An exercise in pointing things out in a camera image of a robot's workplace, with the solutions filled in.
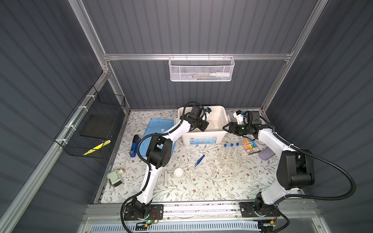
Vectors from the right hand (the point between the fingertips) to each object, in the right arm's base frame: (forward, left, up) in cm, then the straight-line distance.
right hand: (227, 129), depth 89 cm
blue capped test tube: (-12, +4, +1) cm, 13 cm away
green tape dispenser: (-27, +66, -9) cm, 72 cm away
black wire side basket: (-9, +74, +16) cm, 76 cm away
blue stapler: (+1, +62, -13) cm, 63 cm away
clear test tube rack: (-11, -2, -14) cm, 18 cm away
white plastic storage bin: (+17, +3, -8) cm, 19 cm away
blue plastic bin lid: (+15, +51, -14) cm, 55 cm away
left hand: (+9, +13, -5) cm, 16 cm away
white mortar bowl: (-23, +31, -13) cm, 40 cm away
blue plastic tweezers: (-14, +18, -13) cm, 26 cm away
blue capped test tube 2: (-12, 0, +1) cm, 12 cm away
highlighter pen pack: (-5, -18, -13) cm, 23 cm away
